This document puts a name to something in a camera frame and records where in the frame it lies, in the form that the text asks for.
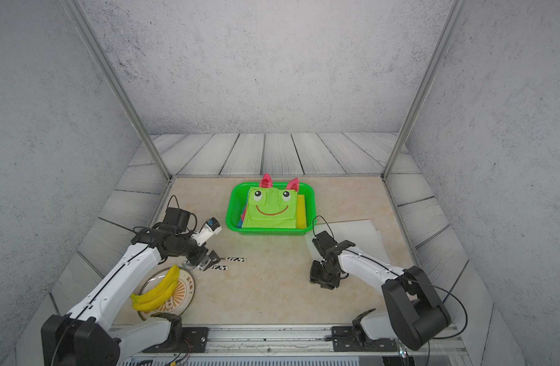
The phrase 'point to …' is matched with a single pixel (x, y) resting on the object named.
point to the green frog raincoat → (271, 208)
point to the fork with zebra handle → (235, 258)
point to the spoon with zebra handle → (187, 264)
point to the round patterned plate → (181, 301)
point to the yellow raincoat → (300, 213)
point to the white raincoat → (362, 233)
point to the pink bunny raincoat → (266, 181)
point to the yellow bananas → (159, 294)
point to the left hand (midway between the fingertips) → (212, 249)
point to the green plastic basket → (236, 197)
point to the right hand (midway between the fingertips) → (315, 282)
